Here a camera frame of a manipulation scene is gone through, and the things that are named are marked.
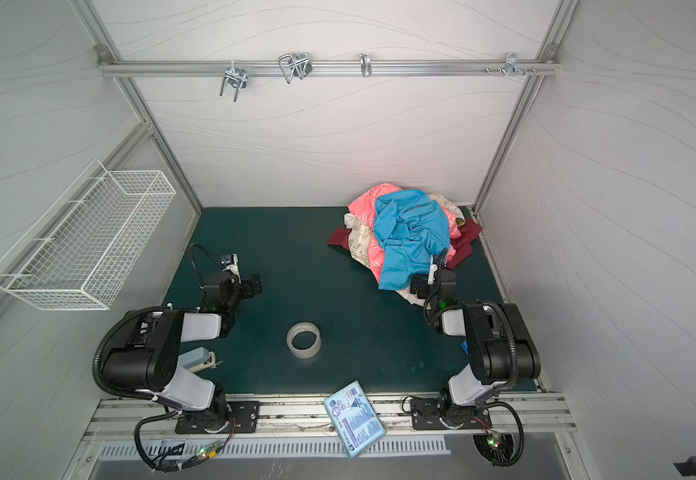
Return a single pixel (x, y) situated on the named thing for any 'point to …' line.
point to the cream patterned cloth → (359, 231)
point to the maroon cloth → (340, 238)
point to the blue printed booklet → (354, 418)
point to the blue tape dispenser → (465, 346)
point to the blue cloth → (410, 230)
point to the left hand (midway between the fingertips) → (248, 268)
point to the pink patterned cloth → (363, 203)
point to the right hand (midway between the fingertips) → (436, 268)
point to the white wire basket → (84, 247)
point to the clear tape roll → (299, 327)
